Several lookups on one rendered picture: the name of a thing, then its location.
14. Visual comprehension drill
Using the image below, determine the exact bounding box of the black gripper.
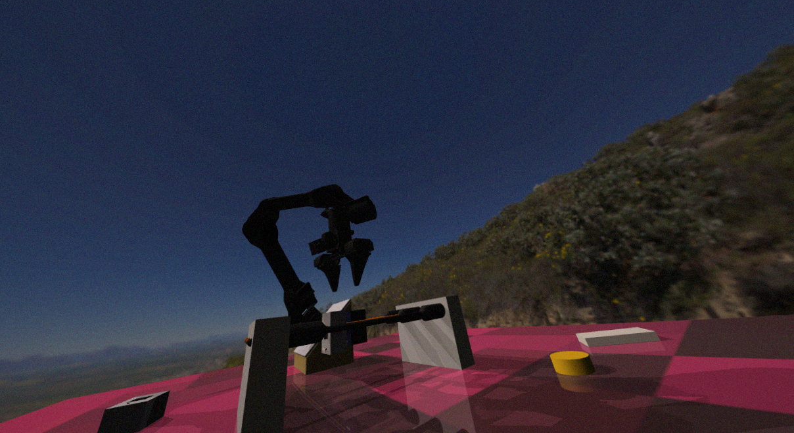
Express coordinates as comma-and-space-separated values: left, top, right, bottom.
314, 225, 374, 292

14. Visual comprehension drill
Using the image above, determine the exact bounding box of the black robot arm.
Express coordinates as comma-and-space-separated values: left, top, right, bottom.
242, 184, 377, 324

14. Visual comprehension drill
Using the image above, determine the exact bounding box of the yellow cylinder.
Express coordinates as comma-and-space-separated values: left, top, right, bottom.
550, 351, 596, 376

